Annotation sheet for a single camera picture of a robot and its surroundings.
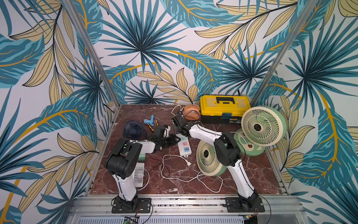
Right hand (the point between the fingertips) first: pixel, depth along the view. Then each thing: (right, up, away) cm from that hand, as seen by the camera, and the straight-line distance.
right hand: (179, 126), depth 101 cm
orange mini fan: (+9, +10, -1) cm, 13 cm away
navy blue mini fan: (-30, -2, -9) cm, 32 cm away
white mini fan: (-21, -24, -27) cm, 42 cm away
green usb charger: (-24, -19, -12) cm, 33 cm away
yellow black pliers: (-21, -1, +1) cm, 21 cm away
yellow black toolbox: (+31, +12, -5) cm, 34 cm away
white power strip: (+3, -13, -9) cm, 16 cm away
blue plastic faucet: (-22, +3, +5) cm, 23 cm away
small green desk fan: (+16, -18, -23) cm, 34 cm away
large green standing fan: (+46, +1, -25) cm, 52 cm away
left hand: (0, -10, -8) cm, 12 cm away
